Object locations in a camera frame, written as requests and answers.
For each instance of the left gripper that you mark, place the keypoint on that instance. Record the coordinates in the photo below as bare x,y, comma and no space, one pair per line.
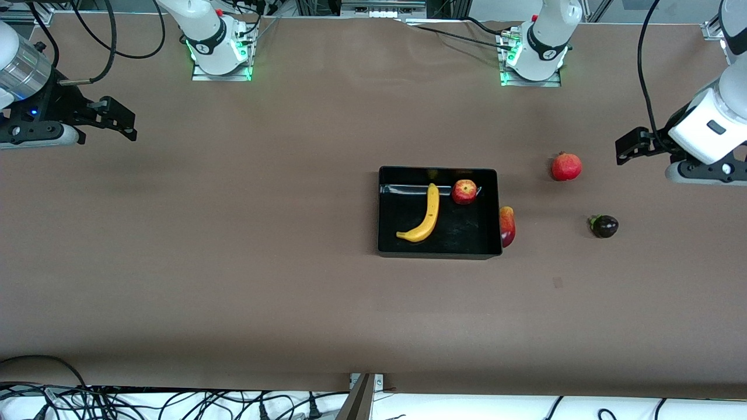
655,142

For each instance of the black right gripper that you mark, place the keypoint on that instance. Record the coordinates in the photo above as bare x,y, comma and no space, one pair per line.
57,102

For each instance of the red yellow apple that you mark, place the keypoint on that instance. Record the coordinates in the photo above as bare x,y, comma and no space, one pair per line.
464,192

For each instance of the black plastic box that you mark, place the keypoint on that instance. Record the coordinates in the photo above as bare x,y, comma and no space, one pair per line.
461,233

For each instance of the yellow banana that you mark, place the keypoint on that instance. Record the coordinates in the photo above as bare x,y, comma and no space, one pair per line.
432,210

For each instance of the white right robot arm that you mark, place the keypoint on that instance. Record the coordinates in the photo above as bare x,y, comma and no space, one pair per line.
201,26

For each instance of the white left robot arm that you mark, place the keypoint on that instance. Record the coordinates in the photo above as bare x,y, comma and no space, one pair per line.
548,35

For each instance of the grey equipment box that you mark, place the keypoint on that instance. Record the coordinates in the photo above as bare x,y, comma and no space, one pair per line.
379,9

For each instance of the red pomegranate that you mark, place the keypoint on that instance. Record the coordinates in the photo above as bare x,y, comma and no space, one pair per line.
566,167

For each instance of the dark purple eggplant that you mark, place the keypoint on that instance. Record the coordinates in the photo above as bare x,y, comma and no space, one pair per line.
606,226

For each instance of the red orange mango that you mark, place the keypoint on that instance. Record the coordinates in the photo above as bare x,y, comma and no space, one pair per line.
509,224

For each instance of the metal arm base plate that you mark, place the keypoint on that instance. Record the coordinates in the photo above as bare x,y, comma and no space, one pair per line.
222,77
525,83

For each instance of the aluminium frame bracket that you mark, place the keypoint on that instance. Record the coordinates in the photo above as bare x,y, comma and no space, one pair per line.
712,30

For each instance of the small metal post bracket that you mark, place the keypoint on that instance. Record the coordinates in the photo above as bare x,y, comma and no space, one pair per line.
379,382

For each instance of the grey metal camera post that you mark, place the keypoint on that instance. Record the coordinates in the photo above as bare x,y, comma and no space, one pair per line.
359,402

